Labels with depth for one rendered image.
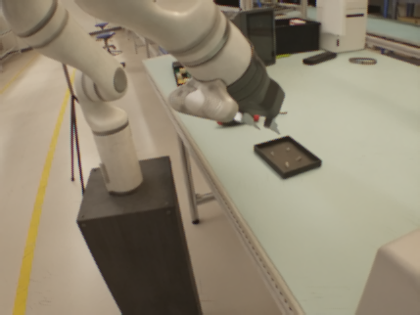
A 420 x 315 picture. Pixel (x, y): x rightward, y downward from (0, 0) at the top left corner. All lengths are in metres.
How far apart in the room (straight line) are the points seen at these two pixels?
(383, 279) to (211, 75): 0.25
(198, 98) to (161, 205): 0.44
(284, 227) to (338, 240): 0.08
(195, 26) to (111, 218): 0.56
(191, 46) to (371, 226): 0.34
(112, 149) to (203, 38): 0.49
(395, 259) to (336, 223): 0.24
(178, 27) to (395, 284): 0.26
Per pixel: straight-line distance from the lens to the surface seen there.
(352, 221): 0.48
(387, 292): 0.26
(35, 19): 0.56
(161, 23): 0.28
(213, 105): 0.34
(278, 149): 0.62
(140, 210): 0.76
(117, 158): 0.77
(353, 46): 1.43
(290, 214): 0.48
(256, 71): 0.38
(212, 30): 0.32
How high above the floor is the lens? 1.32
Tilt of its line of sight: 31 degrees down
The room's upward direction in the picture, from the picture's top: 7 degrees counter-clockwise
